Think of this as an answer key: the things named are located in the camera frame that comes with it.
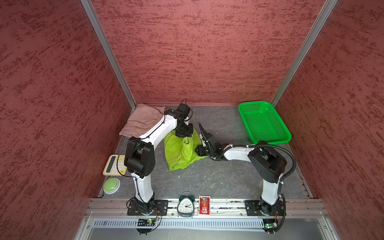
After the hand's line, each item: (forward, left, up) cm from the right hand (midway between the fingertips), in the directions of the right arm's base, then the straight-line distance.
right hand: (197, 153), depth 94 cm
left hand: (+4, +4, +12) cm, 13 cm away
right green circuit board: (-38, -34, -1) cm, 51 cm away
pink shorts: (+30, +41, +3) cm, 51 cm away
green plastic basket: (+24, -51, -1) cm, 56 cm away
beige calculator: (-9, +51, +2) cm, 52 cm away
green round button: (-19, +48, +1) cm, 51 cm away
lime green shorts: (-3, +10, +9) cm, 13 cm away
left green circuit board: (-36, +26, -1) cm, 44 cm away
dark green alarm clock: (-31, +7, +4) cm, 32 cm away
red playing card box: (-30, -3, +1) cm, 30 cm away
